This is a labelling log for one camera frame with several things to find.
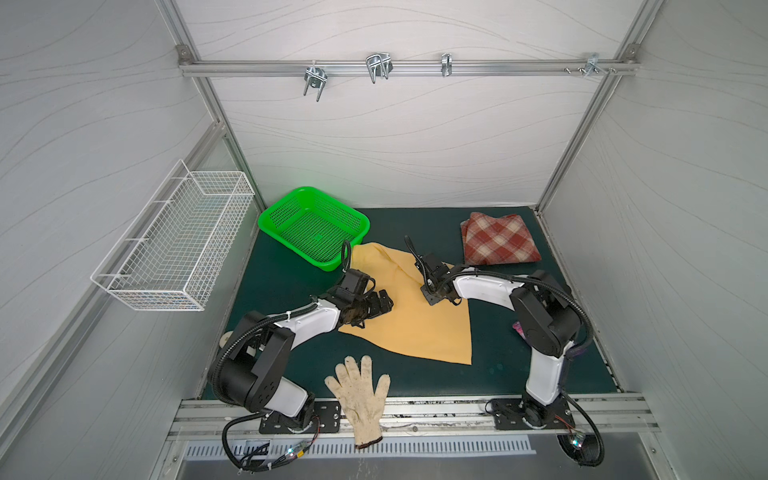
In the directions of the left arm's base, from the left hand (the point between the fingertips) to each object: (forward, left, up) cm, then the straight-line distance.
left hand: (387, 304), depth 90 cm
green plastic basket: (+34, +30, -3) cm, 45 cm away
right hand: (+10, -17, -2) cm, 20 cm away
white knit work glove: (-23, +8, -3) cm, 25 cm away
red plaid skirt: (+27, -41, -1) cm, 49 cm away
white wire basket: (-2, +50, +28) cm, 58 cm away
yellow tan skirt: (-7, -15, -3) cm, 17 cm away
